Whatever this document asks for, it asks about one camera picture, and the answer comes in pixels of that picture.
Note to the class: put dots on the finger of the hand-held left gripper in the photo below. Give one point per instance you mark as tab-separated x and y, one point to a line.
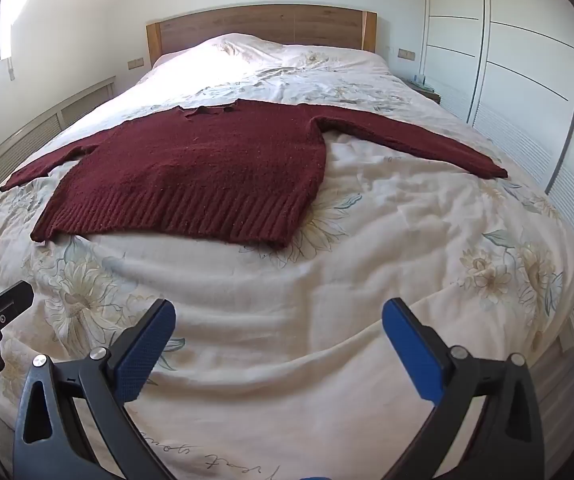
9	301

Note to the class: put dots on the wooden headboard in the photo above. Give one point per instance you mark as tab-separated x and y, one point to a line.
267	25

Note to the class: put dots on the dark red knitted sweater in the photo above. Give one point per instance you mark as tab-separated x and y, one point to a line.
192	170

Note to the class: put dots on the beige wall switch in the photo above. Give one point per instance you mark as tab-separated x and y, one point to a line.
406	53
135	63

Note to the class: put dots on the bed with floral duvet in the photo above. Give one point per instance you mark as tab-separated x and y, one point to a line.
287	320

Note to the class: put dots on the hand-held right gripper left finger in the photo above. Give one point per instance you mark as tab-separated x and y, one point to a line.
148	350

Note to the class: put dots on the slatted radiator cover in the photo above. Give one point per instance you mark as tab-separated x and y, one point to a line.
27	135

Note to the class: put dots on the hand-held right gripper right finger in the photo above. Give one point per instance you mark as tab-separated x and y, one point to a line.
411	350

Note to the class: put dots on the wooden nightstand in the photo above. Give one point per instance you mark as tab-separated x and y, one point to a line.
429	92

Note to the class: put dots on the white wardrobe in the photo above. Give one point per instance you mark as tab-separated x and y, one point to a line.
522	60

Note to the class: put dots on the small items on nightstand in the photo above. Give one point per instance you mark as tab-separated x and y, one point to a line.
419	80

